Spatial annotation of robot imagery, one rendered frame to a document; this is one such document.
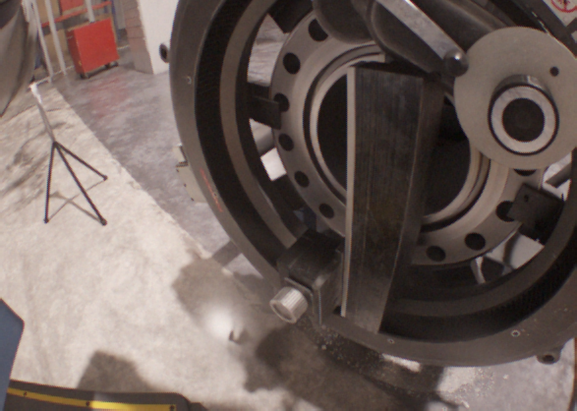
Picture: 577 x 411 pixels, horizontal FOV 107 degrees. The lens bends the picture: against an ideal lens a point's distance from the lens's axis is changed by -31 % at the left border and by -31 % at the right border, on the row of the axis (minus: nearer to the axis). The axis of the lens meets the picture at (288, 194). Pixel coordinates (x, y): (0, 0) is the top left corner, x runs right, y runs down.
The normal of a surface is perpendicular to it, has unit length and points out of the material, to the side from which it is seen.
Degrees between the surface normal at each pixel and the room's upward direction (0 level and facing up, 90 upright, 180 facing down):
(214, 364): 0
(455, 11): 90
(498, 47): 90
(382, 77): 90
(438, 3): 90
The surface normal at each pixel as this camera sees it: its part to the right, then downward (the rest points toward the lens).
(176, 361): -0.06, -0.79
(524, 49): -0.61, 0.51
